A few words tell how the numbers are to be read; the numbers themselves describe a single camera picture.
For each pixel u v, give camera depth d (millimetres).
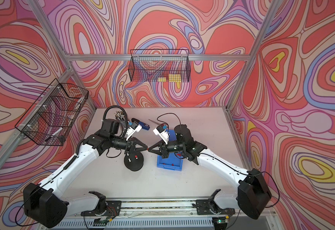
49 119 771
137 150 651
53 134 722
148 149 677
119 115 908
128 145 609
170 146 635
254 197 399
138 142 684
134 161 806
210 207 658
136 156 797
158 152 655
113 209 725
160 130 631
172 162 905
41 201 378
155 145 664
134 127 639
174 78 822
